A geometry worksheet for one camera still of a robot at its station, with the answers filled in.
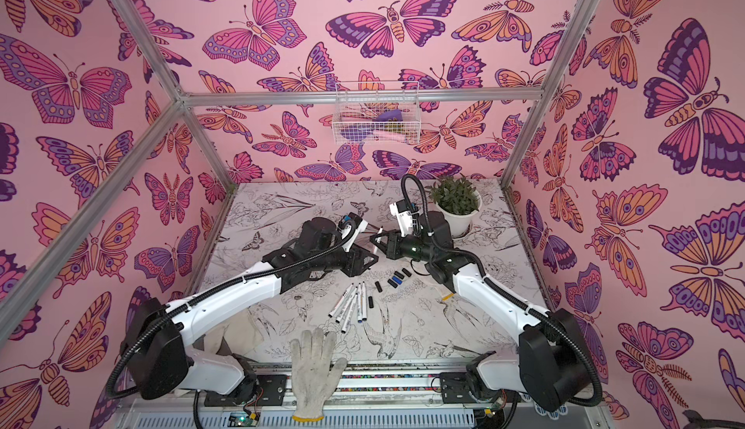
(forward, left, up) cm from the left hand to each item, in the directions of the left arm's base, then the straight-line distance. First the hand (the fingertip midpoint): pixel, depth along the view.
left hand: (376, 255), depth 77 cm
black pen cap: (+2, -5, -19) cm, 20 cm away
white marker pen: (+1, 0, +2) cm, 3 cm away
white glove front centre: (-24, +16, -19) cm, 35 cm away
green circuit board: (-34, +34, -22) cm, 53 cm away
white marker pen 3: (-9, +9, -19) cm, 23 cm away
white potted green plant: (+22, -26, -3) cm, 34 cm away
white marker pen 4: (-13, +9, -19) cm, 25 cm away
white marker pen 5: (-5, +4, -19) cm, 20 cm away
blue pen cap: (+3, -6, -20) cm, 21 cm away
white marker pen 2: (-2, +9, -19) cm, 21 cm away
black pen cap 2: (+6, -9, -19) cm, 22 cm away
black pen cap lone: (+1, 0, -20) cm, 20 cm away
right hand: (+4, +1, +3) cm, 5 cm away
